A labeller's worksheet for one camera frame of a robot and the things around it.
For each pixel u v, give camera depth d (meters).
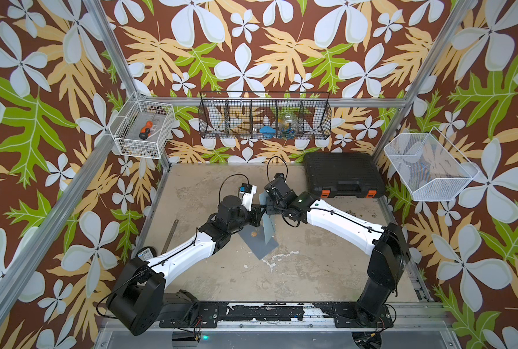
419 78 0.85
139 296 0.41
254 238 0.93
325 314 0.74
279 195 0.64
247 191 0.71
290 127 0.97
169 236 0.93
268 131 0.95
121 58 0.80
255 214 0.70
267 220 0.79
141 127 0.81
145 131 0.80
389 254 0.45
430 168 0.82
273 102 0.91
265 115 0.99
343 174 1.15
